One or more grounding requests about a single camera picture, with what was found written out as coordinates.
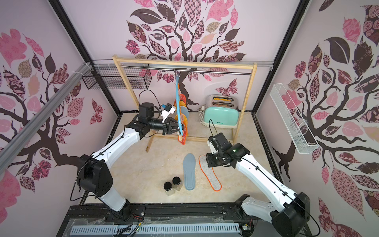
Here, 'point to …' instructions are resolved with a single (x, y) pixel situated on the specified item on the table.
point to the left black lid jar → (168, 188)
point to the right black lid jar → (176, 183)
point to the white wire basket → (299, 133)
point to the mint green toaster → (223, 109)
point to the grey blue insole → (189, 164)
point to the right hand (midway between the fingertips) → (209, 163)
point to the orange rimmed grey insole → (209, 173)
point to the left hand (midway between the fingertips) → (181, 129)
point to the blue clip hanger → (177, 75)
